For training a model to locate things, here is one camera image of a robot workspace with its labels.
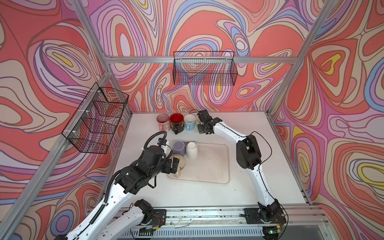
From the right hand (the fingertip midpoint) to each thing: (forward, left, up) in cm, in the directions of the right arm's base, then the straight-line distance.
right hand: (204, 129), depth 104 cm
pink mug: (+2, +28, +7) cm, 29 cm away
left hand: (-30, +18, +17) cm, 39 cm away
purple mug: (-16, +17, +4) cm, 24 cm away
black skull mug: (+3, +19, +6) cm, 20 cm away
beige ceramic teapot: (-27, +16, +3) cm, 31 cm away
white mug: (-19, +9, +4) cm, 21 cm away
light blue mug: (+6, +10, +5) cm, 13 cm away
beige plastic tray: (-25, -3, -6) cm, 25 cm away
